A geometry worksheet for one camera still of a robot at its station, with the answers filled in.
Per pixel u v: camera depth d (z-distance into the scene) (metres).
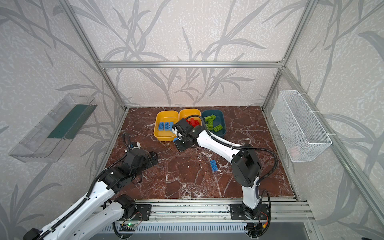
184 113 1.08
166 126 1.07
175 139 0.76
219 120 1.12
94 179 0.92
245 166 0.47
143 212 0.74
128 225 0.71
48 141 0.65
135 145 0.70
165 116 1.15
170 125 1.06
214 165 0.88
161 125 1.07
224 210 0.76
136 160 0.58
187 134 0.64
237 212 0.74
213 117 1.12
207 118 1.12
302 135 0.62
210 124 1.05
